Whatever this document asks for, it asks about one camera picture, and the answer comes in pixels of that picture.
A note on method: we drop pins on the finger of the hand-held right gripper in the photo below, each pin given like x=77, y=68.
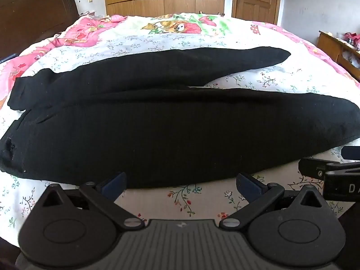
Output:
x=351, y=153
x=315, y=167

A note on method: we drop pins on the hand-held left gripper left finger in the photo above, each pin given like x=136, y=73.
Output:
x=116, y=182

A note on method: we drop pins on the wooden side table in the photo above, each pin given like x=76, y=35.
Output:
x=341, y=53

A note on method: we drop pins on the dark brown wooden headboard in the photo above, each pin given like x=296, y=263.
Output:
x=33, y=14

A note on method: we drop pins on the dark flat object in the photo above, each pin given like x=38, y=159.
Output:
x=7, y=57

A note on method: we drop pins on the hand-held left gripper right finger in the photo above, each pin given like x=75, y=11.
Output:
x=247, y=182

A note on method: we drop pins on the floral printed blanket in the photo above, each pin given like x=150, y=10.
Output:
x=168, y=39

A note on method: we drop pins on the small crumpled cloth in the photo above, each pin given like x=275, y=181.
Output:
x=90, y=14

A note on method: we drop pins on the black pants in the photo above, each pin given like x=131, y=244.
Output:
x=168, y=123

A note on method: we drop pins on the red object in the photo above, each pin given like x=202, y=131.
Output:
x=353, y=38

